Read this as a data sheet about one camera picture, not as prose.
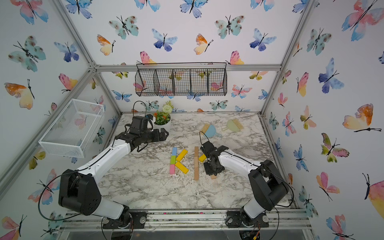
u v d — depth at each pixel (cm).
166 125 101
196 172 89
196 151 99
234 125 114
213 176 85
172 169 91
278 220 71
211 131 108
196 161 94
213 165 73
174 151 99
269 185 44
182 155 96
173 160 94
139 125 65
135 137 62
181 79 98
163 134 77
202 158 96
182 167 91
